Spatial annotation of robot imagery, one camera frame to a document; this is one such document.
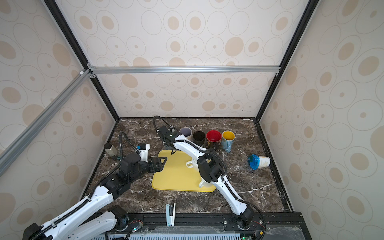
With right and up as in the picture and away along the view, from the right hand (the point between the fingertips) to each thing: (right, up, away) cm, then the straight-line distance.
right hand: (173, 143), depth 99 cm
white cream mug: (+19, -21, -19) cm, 34 cm away
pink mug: (+9, +8, -3) cm, 12 cm away
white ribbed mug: (+14, -11, -13) cm, 22 cm away
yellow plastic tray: (+4, -19, -13) cm, 23 cm away
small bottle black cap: (-38, -3, -7) cm, 39 cm away
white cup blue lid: (+51, -10, -11) cm, 53 cm away
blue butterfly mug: (+37, +4, -1) cm, 37 cm away
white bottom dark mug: (+17, +3, -2) cm, 18 cm away
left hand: (-1, -5, -24) cm, 24 cm away
